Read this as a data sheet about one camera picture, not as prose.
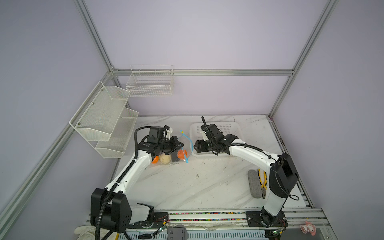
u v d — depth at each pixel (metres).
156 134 0.63
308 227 0.69
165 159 0.90
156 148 0.60
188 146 0.91
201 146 0.75
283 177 0.46
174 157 0.90
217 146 0.63
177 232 0.70
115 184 0.42
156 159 0.91
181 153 0.88
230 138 0.63
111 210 0.40
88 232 0.67
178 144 0.70
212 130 0.66
